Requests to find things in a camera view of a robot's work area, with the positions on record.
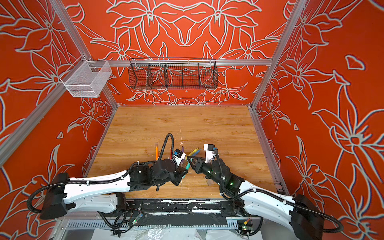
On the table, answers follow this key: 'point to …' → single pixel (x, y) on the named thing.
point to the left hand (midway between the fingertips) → (188, 170)
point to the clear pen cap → (209, 182)
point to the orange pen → (156, 151)
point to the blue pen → (197, 152)
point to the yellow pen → (192, 153)
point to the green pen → (187, 168)
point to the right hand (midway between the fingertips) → (186, 158)
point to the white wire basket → (86, 78)
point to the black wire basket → (173, 73)
